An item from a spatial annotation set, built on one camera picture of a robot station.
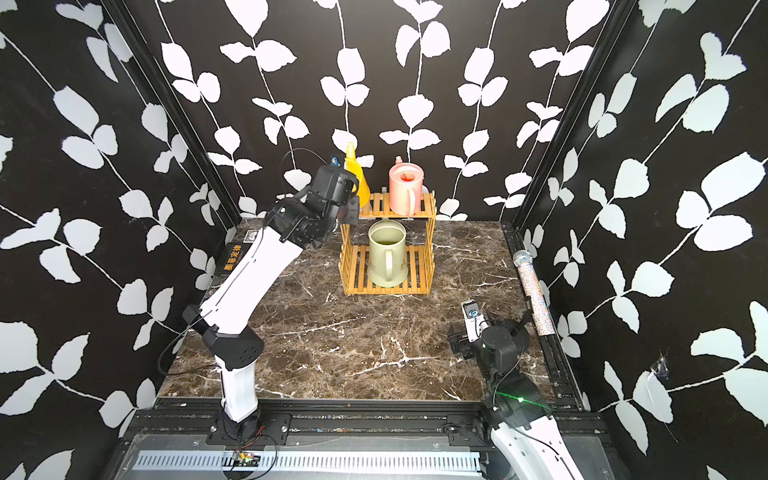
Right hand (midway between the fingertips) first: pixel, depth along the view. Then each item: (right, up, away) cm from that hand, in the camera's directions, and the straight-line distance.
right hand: (469, 312), depth 77 cm
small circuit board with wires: (-56, -34, -6) cm, 66 cm away
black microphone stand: (+2, 0, -22) cm, 22 cm away
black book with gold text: (-79, +15, +31) cm, 86 cm away
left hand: (-31, +30, -6) cm, 44 cm away
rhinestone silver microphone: (+15, +14, +1) cm, 20 cm away
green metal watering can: (-22, +15, +7) cm, 28 cm away
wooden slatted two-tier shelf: (-35, +13, +30) cm, 48 cm away
